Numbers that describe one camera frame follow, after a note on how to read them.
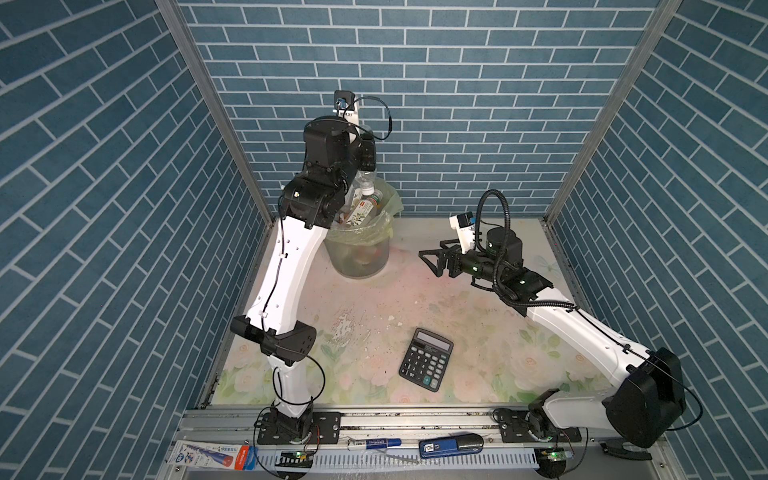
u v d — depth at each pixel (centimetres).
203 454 69
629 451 69
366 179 66
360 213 87
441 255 64
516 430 72
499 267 58
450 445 68
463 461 77
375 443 71
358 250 94
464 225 65
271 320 44
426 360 83
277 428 68
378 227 80
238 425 75
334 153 44
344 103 50
